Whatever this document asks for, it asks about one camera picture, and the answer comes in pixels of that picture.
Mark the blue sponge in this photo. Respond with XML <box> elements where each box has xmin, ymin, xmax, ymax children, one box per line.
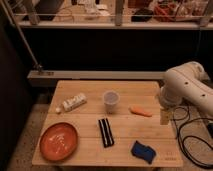
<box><xmin>131</xmin><ymin>141</ymin><xmax>156</xmax><ymax>164</ymax></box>

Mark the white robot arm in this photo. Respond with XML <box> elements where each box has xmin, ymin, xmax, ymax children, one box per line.
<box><xmin>157</xmin><ymin>61</ymin><xmax>213</xmax><ymax>125</ymax></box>

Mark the orange carrot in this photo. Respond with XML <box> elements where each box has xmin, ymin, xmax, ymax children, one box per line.
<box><xmin>129</xmin><ymin>106</ymin><xmax>152</xmax><ymax>117</ymax></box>

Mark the clear plastic cup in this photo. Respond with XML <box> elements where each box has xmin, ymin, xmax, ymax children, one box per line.
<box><xmin>103</xmin><ymin>90</ymin><xmax>120</xmax><ymax>114</ymax></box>

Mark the black white striped block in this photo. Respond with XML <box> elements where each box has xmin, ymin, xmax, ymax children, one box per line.
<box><xmin>98</xmin><ymin>118</ymin><xmax>114</xmax><ymax>148</ymax></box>

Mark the white bottle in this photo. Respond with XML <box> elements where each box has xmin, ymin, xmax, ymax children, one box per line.
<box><xmin>55</xmin><ymin>93</ymin><xmax>87</xmax><ymax>114</ymax></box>

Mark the black object on shelf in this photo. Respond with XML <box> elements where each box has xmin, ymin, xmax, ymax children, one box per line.
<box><xmin>131</xmin><ymin>8</ymin><xmax>153</xmax><ymax>22</ymax></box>

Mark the red object on shelf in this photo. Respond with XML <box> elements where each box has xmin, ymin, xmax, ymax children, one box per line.
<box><xmin>154</xmin><ymin>3</ymin><xmax>179</xmax><ymax>22</ymax></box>

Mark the orange plate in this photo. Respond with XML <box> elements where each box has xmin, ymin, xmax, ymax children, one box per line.
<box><xmin>39</xmin><ymin>122</ymin><xmax>78</xmax><ymax>162</ymax></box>

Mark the metal tripod pole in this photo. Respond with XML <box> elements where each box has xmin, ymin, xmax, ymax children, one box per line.
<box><xmin>0</xmin><ymin>0</ymin><xmax>52</xmax><ymax>75</ymax></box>

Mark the black cable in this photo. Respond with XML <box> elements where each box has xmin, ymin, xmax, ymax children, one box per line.
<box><xmin>171</xmin><ymin>105</ymin><xmax>213</xmax><ymax>170</ymax></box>

